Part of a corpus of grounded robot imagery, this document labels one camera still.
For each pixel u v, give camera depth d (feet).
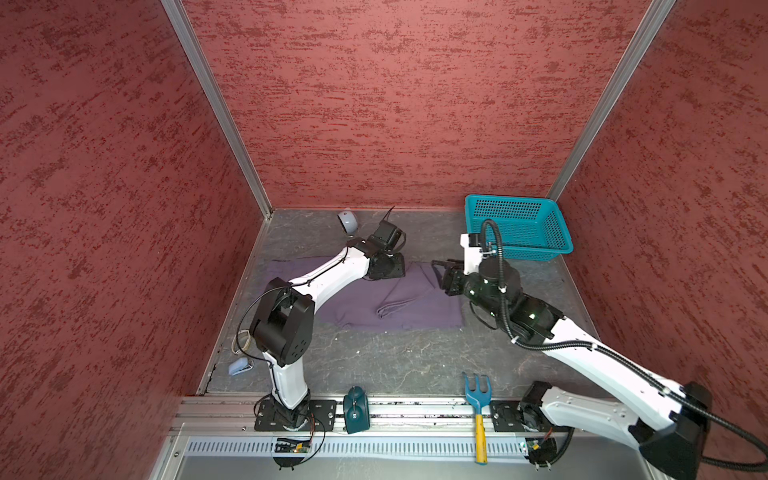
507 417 2.43
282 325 1.56
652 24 2.40
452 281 2.03
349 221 3.56
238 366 2.59
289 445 2.38
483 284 1.73
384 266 2.15
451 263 2.07
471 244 2.04
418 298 3.09
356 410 2.20
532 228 3.77
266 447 2.32
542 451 2.34
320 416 2.44
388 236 2.33
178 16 2.33
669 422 1.28
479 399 2.45
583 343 1.51
